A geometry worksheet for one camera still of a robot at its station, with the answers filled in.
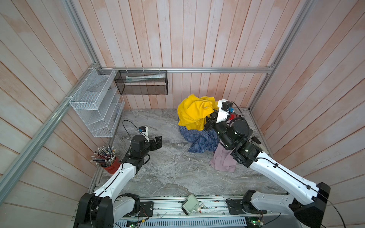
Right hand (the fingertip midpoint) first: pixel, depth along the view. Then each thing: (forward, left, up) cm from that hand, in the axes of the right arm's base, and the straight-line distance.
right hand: (205, 108), depth 62 cm
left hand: (0, +26, -28) cm, 38 cm away
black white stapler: (+8, -40, -38) cm, 56 cm away
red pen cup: (-14, +51, -23) cm, 57 cm away
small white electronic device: (-32, +5, -38) cm, 50 cm away
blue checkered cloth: (+5, -3, -36) cm, 36 cm away
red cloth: (+34, -31, -43) cm, 62 cm away
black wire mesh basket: (+45, +42, -18) cm, 64 cm away
